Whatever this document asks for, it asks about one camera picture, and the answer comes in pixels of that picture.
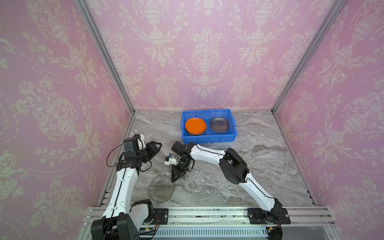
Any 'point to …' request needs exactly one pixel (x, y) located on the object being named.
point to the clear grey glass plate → (161, 189)
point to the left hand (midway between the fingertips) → (160, 146)
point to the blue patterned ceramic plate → (194, 134)
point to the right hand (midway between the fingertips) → (174, 180)
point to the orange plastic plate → (195, 125)
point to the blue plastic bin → (209, 136)
